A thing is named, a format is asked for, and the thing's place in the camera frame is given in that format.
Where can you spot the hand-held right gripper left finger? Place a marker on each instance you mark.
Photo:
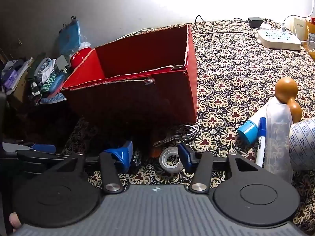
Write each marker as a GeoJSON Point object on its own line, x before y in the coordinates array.
{"type": "Point", "coordinates": [121, 154]}

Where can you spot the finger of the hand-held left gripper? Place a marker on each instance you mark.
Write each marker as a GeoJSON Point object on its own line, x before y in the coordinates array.
{"type": "Point", "coordinates": [44, 157]}
{"type": "Point", "coordinates": [44, 148]}

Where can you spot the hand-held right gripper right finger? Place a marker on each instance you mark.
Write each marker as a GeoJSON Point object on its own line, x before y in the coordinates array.
{"type": "Point", "coordinates": [185, 156]}

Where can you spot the black digital device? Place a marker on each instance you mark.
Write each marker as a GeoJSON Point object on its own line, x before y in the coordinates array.
{"type": "Point", "coordinates": [136, 161]}

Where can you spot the clear tape roll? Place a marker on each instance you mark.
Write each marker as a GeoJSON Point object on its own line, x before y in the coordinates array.
{"type": "Point", "coordinates": [165, 163]}

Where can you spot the metal scissors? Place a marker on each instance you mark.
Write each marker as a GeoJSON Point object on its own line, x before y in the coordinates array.
{"type": "Point", "coordinates": [183, 131]}

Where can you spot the red cardboard box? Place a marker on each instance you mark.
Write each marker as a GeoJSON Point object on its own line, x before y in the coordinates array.
{"type": "Point", "coordinates": [137, 54]}

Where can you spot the person's right hand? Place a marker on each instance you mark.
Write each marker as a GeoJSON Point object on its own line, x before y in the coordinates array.
{"type": "Point", "coordinates": [15, 222]}

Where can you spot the pile of folded clothes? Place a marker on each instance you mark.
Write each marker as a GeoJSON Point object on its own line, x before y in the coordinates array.
{"type": "Point", "coordinates": [14, 75]}

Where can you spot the green striped socks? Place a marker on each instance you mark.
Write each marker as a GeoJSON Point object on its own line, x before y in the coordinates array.
{"type": "Point", "coordinates": [40, 87]}

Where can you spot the blue checkered towel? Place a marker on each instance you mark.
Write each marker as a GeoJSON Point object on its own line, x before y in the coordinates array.
{"type": "Point", "coordinates": [53, 98]}

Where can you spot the blue glasses case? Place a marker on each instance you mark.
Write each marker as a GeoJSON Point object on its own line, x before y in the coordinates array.
{"type": "Point", "coordinates": [56, 83]}

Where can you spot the white tube with blue cap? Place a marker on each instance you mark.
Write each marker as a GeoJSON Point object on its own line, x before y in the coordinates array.
{"type": "Point", "coordinates": [248, 130]}

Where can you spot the blue marker pen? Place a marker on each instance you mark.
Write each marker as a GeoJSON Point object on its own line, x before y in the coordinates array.
{"type": "Point", "coordinates": [261, 140]}

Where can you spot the small square mirror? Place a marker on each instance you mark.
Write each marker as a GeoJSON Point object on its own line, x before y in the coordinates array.
{"type": "Point", "coordinates": [61, 62]}

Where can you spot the clear plastic container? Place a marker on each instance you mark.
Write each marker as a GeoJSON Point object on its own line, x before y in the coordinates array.
{"type": "Point", "coordinates": [279, 142]}

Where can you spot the red round pouch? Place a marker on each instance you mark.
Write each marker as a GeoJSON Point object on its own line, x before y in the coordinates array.
{"type": "Point", "coordinates": [80, 56]}

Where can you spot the white patterned paper roll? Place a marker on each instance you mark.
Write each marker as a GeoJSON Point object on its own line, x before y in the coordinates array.
{"type": "Point", "coordinates": [304, 145]}

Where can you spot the wooden gourd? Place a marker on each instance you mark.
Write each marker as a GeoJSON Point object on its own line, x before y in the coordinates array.
{"type": "Point", "coordinates": [285, 86]}

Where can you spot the white power strip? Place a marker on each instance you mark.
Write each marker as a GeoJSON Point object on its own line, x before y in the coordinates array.
{"type": "Point", "coordinates": [278, 39]}

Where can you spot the black power adapter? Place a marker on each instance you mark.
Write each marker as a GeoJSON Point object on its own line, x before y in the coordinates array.
{"type": "Point", "coordinates": [255, 21]}

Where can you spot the white plug charger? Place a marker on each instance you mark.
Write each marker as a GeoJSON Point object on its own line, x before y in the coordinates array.
{"type": "Point", "coordinates": [265, 26]}

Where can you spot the white carton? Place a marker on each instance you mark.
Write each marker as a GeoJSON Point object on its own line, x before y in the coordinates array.
{"type": "Point", "coordinates": [299, 27]}

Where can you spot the orange carton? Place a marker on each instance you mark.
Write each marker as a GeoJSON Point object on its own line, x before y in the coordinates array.
{"type": "Point", "coordinates": [310, 34]}

